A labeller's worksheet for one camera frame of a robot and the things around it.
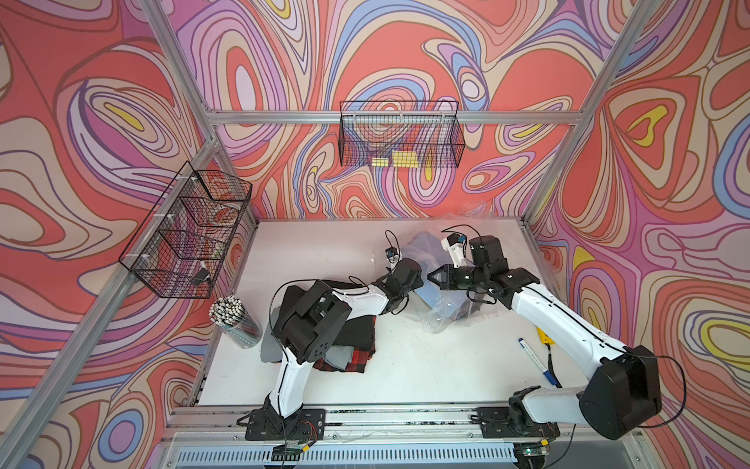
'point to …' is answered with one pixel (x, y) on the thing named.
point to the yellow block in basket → (400, 158)
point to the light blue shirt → (445, 302)
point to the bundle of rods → (229, 316)
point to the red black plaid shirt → (360, 356)
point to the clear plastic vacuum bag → (423, 244)
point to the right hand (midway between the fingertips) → (430, 284)
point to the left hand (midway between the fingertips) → (423, 273)
